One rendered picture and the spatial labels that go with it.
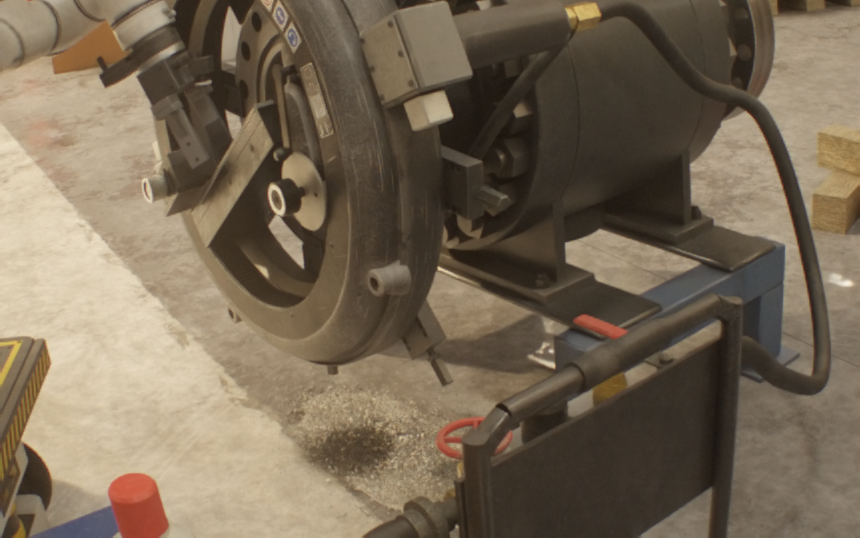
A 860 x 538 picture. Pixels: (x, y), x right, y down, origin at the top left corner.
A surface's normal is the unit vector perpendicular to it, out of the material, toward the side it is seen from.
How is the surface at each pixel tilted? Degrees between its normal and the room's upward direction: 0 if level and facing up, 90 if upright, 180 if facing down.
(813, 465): 0
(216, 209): 90
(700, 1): 67
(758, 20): 79
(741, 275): 90
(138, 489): 0
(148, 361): 0
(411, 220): 98
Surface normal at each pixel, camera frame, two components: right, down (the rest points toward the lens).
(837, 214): -0.62, 0.34
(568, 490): 0.60, 0.23
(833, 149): -0.78, 0.29
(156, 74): -0.08, 0.26
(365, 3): 0.41, -0.37
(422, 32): 0.52, -0.14
